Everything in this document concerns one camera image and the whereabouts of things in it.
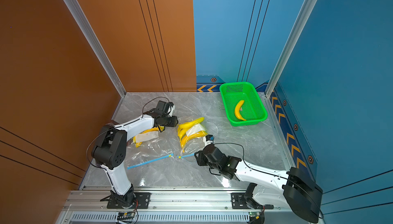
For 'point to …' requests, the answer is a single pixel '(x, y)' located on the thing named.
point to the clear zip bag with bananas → (191, 132)
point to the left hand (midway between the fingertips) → (176, 119)
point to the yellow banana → (237, 110)
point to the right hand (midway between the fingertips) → (195, 155)
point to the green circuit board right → (254, 214)
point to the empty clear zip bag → (154, 153)
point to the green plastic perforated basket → (253, 110)
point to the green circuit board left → (126, 216)
